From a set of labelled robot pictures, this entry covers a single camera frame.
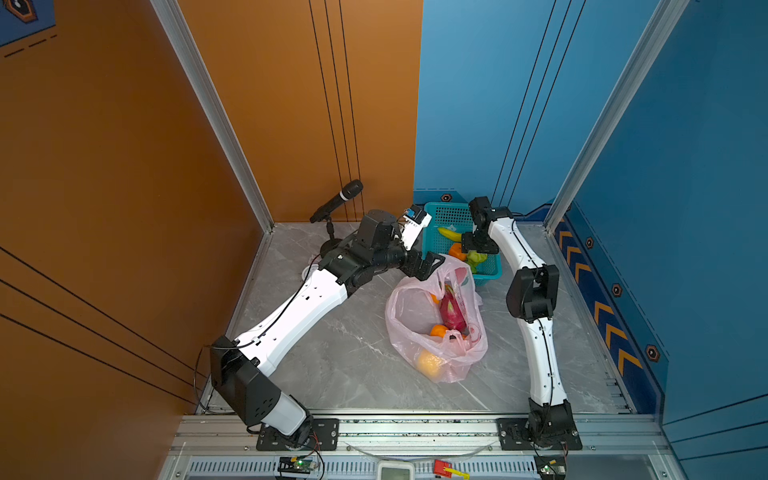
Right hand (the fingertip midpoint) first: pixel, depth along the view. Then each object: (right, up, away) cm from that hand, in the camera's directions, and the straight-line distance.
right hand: (473, 249), depth 105 cm
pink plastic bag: (-22, -19, -9) cm, 31 cm away
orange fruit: (-16, -23, -20) cm, 35 cm away
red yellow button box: (-17, -50, -38) cm, 65 cm away
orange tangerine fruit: (-6, 0, 0) cm, 6 cm away
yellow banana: (-7, +6, +9) cm, 13 cm away
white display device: (-28, -50, -38) cm, 69 cm away
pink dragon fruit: (-11, -19, -18) cm, 28 cm away
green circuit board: (-49, -51, -35) cm, 79 cm away
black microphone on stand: (-41, +18, -17) cm, 48 cm away
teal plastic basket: (-4, +13, +11) cm, 17 cm away
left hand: (-19, 0, -34) cm, 39 cm away
